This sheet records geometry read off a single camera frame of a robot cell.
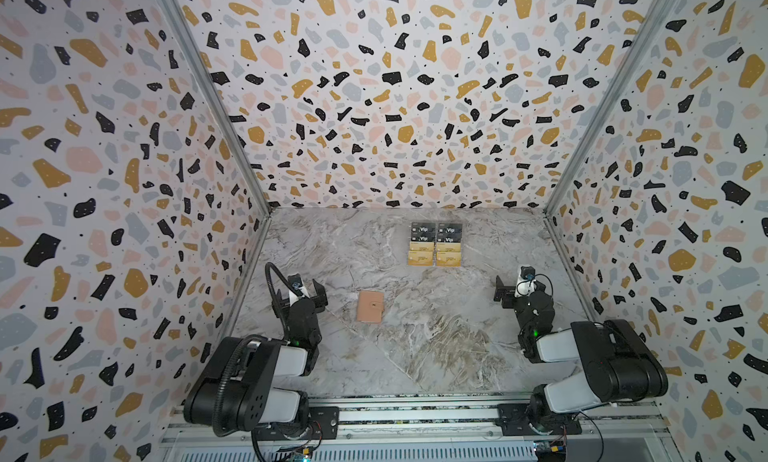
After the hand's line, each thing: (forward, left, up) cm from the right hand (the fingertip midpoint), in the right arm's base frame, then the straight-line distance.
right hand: (517, 271), depth 90 cm
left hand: (-5, +64, +2) cm, 64 cm away
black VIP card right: (+17, +19, -3) cm, 26 cm away
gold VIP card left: (+12, +28, -7) cm, 32 cm away
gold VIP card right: (+12, +19, -8) cm, 24 cm away
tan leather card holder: (-8, +45, -9) cm, 46 cm away
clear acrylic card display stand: (+14, +24, -5) cm, 28 cm away
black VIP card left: (+18, +28, -3) cm, 33 cm away
